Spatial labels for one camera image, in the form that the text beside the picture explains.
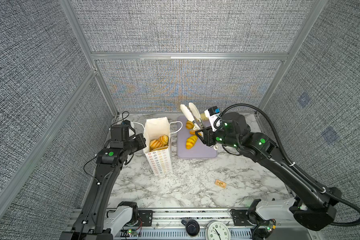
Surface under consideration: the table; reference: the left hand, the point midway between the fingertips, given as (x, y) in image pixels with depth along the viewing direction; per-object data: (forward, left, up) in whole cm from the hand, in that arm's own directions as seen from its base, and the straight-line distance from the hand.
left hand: (146, 138), depth 74 cm
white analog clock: (-37, -32, -21) cm, 54 cm away
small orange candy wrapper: (-16, -39, -24) cm, 48 cm away
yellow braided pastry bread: (+8, -8, -13) cm, 17 cm away
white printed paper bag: (-8, -7, -9) cm, 14 cm away
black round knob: (-35, -21, -24) cm, 48 cm away
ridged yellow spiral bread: (+5, -3, -12) cm, 13 cm away
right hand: (-3, -25, +10) cm, 27 cm away
